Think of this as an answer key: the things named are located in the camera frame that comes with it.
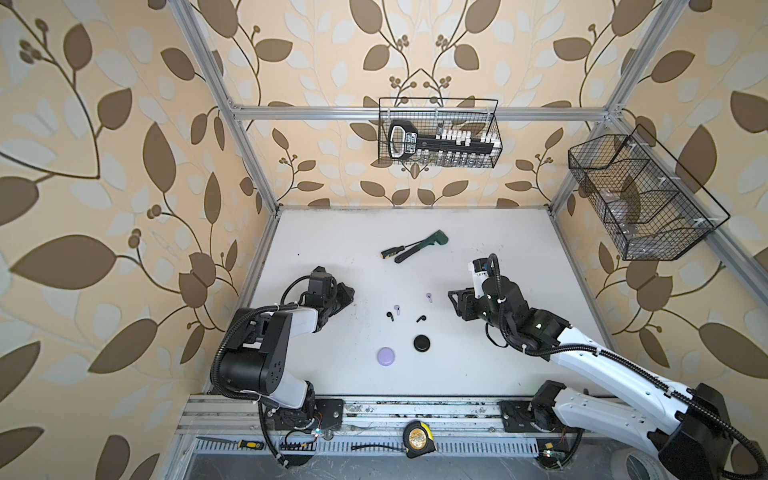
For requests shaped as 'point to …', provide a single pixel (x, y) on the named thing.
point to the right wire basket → (650, 207)
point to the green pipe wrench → (439, 237)
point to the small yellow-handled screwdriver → (253, 445)
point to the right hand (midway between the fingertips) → (458, 295)
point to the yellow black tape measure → (418, 439)
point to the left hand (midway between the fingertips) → (354, 288)
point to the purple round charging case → (386, 356)
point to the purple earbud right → (428, 296)
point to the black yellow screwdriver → (385, 254)
